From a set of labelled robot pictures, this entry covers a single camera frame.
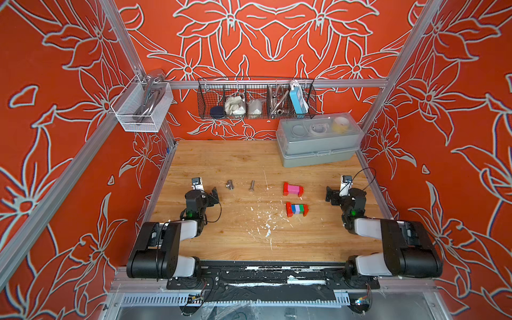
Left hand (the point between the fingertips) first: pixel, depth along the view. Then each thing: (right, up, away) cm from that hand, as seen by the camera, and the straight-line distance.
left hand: (205, 188), depth 92 cm
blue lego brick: (+42, -9, -3) cm, 43 cm away
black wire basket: (+25, +44, +4) cm, 51 cm away
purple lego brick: (+43, -10, -3) cm, 45 cm away
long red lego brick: (+39, -1, +4) cm, 39 cm away
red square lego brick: (+47, -2, +3) cm, 47 cm away
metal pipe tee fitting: (+11, +1, +6) cm, 12 cm away
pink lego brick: (+43, -1, +3) cm, 43 cm away
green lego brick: (+45, -9, -4) cm, 46 cm away
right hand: (+62, +1, -1) cm, 62 cm away
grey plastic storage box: (+58, +24, +9) cm, 63 cm away
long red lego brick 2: (+40, -10, -3) cm, 41 cm away
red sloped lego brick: (+48, -10, -3) cm, 49 cm away
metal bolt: (+22, -1, +5) cm, 23 cm away
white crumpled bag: (+14, +39, -1) cm, 42 cm away
